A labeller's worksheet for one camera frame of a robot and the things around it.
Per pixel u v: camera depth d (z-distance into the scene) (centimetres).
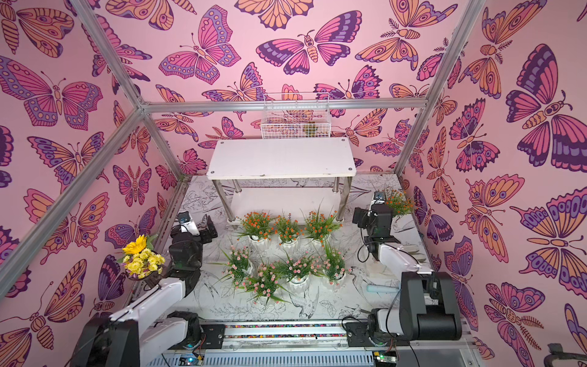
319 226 83
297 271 73
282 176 74
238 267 72
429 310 42
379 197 76
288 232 84
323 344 73
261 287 69
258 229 82
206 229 77
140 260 66
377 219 68
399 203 91
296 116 95
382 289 83
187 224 71
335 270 78
